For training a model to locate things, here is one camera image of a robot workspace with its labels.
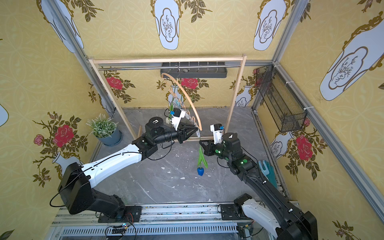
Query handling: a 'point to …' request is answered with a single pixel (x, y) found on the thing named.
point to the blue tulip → (200, 170)
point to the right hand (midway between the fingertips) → (199, 144)
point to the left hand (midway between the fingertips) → (198, 129)
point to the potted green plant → (105, 128)
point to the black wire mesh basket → (286, 110)
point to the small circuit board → (120, 230)
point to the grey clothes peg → (198, 133)
